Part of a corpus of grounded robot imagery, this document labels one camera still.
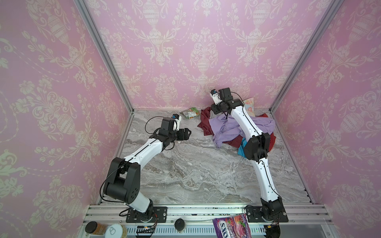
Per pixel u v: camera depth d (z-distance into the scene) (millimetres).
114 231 659
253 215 730
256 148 633
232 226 685
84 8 700
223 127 1003
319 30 762
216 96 900
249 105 1133
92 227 636
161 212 745
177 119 807
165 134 687
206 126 1029
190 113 1144
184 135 795
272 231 712
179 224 642
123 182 443
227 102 749
